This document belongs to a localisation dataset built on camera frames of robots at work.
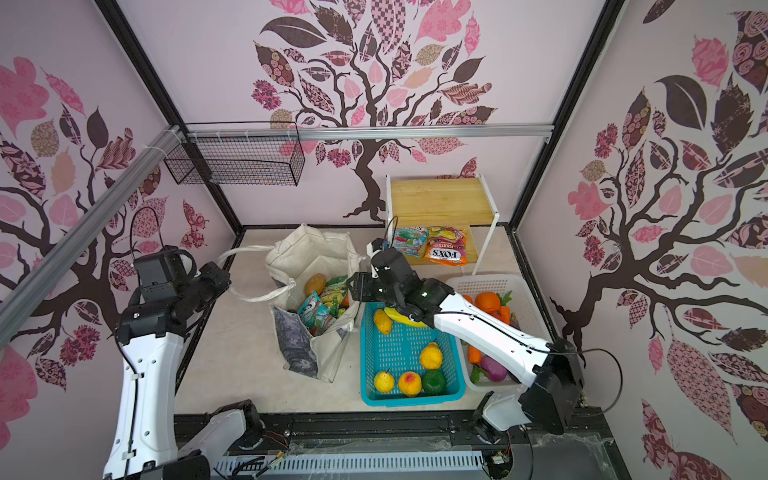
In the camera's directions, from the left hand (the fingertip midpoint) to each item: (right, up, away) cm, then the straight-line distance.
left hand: (230, 277), depth 71 cm
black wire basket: (-10, +39, +24) cm, 47 cm away
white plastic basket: (+80, -10, +19) cm, 83 cm away
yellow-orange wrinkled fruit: (+37, -15, +17) cm, 43 cm away
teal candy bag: (+18, -11, +10) cm, 24 cm away
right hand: (+30, 0, +2) cm, 30 cm away
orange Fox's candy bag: (+56, +8, +19) cm, 60 cm away
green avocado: (+50, -29, +7) cm, 58 cm away
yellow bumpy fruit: (+50, -23, +10) cm, 56 cm away
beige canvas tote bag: (+11, +4, +11) cm, 17 cm away
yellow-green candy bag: (+21, -6, +19) cm, 29 cm away
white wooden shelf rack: (+54, +21, +12) cm, 59 cm away
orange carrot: (+63, -24, +14) cm, 69 cm away
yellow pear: (+37, -28, +7) cm, 47 cm away
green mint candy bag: (+45, +10, +18) cm, 49 cm away
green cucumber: (+63, -28, +11) cm, 70 cm away
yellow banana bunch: (+41, -14, +18) cm, 47 cm away
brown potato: (+15, -4, +21) cm, 26 cm away
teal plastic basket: (+42, -24, +17) cm, 51 cm away
